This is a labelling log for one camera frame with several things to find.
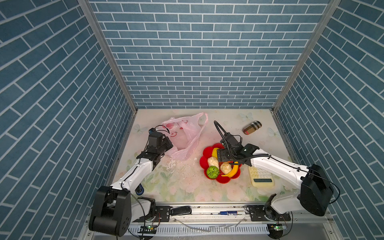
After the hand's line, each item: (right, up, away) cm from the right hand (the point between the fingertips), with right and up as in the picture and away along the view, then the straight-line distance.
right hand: (221, 152), depth 85 cm
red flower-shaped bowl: (-8, -2, +6) cm, 10 cm away
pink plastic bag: (-23, +10, +15) cm, 29 cm away
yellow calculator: (+22, -15, 0) cm, 27 cm away
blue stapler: (-45, -19, -6) cm, 49 cm away
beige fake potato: (-5, -6, +2) cm, 8 cm away
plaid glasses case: (+25, +13, +21) cm, 35 cm away
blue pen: (+2, -28, -11) cm, 30 cm away
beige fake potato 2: (+2, -8, -2) cm, 9 cm away
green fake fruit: (-5, -10, -4) cm, 12 cm away
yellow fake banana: (+7, -11, -2) cm, 13 cm away
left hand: (-30, +7, +3) cm, 31 cm away
